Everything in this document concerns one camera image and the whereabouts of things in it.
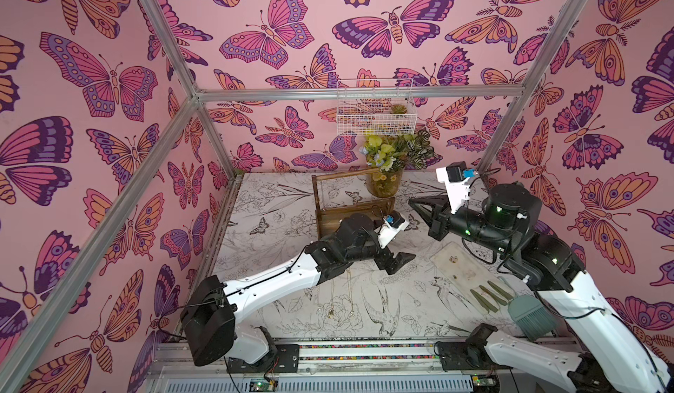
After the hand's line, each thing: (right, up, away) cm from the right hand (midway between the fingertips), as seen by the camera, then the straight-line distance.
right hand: (414, 198), depth 57 cm
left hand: (+2, -12, +13) cm, 18 cm away
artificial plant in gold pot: (+1, +15, +40) cm, 43 cm away
